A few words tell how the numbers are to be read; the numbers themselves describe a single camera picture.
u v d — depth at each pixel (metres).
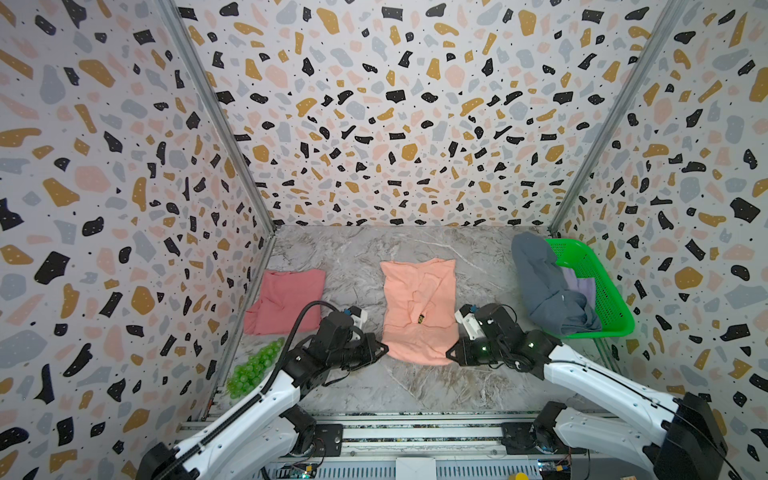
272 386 0.51
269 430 0.59
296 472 0.70
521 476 0.65
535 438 0.66
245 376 0.80
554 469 0.72
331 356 0.59
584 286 1.01
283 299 0.97
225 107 0.87
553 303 0.88
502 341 0.60
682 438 0.39
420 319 0.95
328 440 0.74
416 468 0.66
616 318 0.90
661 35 0.74
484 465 0.72
